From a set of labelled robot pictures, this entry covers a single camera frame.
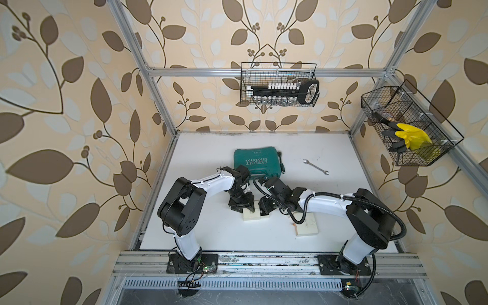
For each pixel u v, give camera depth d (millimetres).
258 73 912
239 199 773
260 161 1010
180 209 476
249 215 842
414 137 688
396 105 839
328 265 726
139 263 765
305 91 840
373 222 454
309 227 817
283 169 1021
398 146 642
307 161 1069
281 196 680
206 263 738
